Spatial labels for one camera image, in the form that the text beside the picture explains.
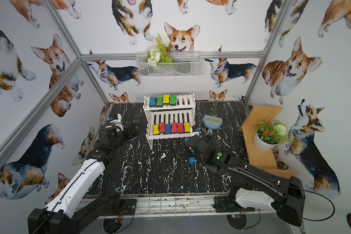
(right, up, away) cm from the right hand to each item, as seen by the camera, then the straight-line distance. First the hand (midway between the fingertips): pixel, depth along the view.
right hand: (189, 140), depth 75 cm
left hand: (-31, +9, +5) cm, 32 cm away
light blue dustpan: (+16, +5, +28) cm, 33 cm away
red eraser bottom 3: (-5, +5, +13) cm, 15 cm away
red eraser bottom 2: (-9, +6, +13) cm, 17 cm away
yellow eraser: (-13, +22, +9) cm, 27 cm away
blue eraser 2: (+2, -14, +13) cm, 20 cm away
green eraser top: (-17, +21, +7) cm, 28 cm away
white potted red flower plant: (+42, +3, +1) cm, 42 cm away
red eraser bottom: (-16, +6, +13) cm, 22 cm away
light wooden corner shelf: (+42, -12, +7) cm, 45 cm away
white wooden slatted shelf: (-12, +11, +21) cm, 27 cm away
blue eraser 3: (-12, +5, +12) cm, 18 cm away
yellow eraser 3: (-1, +6, +14) cm, 16 cm away
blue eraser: (-21, +21, +8) cm, 30 cm away
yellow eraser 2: (-20, +4, +13) cm, 24 cm away
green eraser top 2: (-9, +22, +10) cm, 26 cm away
